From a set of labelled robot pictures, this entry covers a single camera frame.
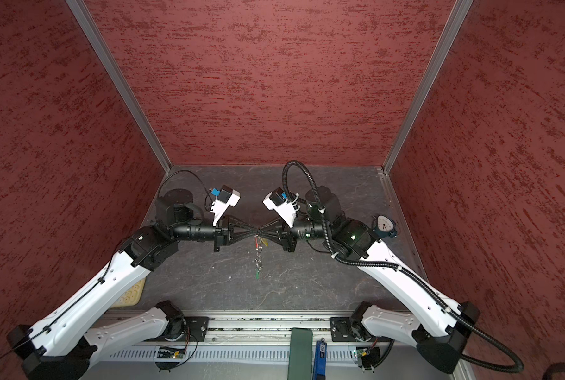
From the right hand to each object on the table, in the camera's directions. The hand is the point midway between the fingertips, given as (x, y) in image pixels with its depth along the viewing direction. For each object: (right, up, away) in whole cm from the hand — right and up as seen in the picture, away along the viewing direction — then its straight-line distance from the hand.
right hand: (260, 238), depth 60 cm
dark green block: (+11, -39, +9) cm, 42 cm away
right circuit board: (+32, -40, +12) cm, 52 cm away
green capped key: (-4, -18, +23) cm, 30 cm away
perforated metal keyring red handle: (-1, -1, -1) cm, 2 cm away
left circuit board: (-31, -39, +13) cm, 52 cm away
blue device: (+17, -37, +7) cm, 42 cm away
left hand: (-2, 0, 0) cm, 2 cm away
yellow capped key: (+1, -1, 0) cm, 1 cm away
